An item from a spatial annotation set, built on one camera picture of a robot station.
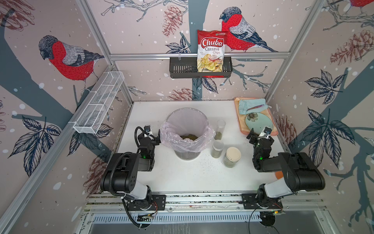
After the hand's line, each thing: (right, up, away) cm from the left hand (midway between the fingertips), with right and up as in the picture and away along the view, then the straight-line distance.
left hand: (153, 127), depth 91 cm
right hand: (+68, -1, -1) cm, 68 cm away
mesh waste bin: (+22, -3, +2) cm, 22 cm away
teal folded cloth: (+74, +16, +25) cm, 80 cm away
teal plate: (+75, +3, +16) cm, 77 cm away
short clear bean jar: (+39, -11, -10) cm, 42 cm away
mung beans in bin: (+25, -3, -18) cm, 31 cm away
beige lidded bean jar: (+47, -14, -15) cm, 51 cm away
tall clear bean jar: (+42, +2, -5) cm, 43 cm away
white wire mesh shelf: (-27, +8, -18) cm, 33 cm away
